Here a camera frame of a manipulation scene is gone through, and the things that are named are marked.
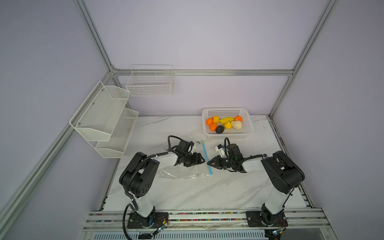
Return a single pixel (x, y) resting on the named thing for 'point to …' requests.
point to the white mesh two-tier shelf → (102, 119)
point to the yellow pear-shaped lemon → (228, 125)
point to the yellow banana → (226, 119)
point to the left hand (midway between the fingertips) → (200, 163)
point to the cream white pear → (236, 124)
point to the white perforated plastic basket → (247, 130)
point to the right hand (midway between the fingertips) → (208, 164)
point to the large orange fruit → (209, 121)
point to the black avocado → (219, 129)
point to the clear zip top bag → (179, 171)
